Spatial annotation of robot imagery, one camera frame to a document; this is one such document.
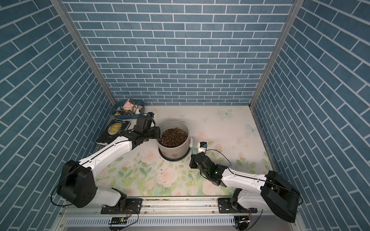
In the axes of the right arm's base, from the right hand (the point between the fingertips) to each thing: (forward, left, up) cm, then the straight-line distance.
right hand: (190, 157), depth 83 cm
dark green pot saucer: (0, +10, -6) cm, 12 cm away
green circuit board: (-33, +34, -11) cm, 48 cm away
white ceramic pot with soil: (+9, +11, +2) cm, 14 cm away
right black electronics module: (-28, -28, -9) cm, 41 cm away
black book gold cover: (+18, +58, -5) cm, 61 cm away
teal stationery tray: (+36, +61, -4) cm, 71 cm away
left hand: (+12, +17, +8) cm, 23 cm away
